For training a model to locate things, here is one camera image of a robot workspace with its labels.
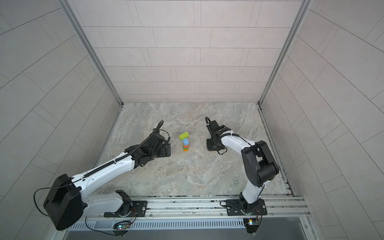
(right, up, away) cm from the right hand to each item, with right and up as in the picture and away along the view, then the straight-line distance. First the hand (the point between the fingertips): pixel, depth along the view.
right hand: (210, 147), depth 92 cm
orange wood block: (-15, -1, 0) cm, 15 cm away
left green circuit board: (-41, -29, -27) cm, 57 cm away
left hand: (-24, +2, -8) cm, 26 cm away
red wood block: (-15, +2, -5) cm, 15 cm away
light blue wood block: (-15, +5, -7) cm, 17 cm away
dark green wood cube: (-16, 0, -1) cm, 16 cm away
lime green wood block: (-16, +8, -5) cm, 19 cm away
